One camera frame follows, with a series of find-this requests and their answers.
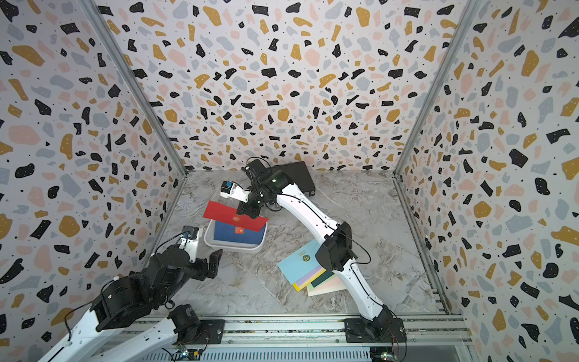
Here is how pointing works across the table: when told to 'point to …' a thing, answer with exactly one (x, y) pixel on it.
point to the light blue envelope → (301, 262)
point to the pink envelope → (332, 283)
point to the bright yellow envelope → (301, 286)
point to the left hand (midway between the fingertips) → (211, 249)
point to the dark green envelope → (322, 277)
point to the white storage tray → (231, 246)
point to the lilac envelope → (298, 283)
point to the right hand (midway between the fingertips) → (239, 210)
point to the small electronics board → (187, 354)
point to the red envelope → (228, 215)
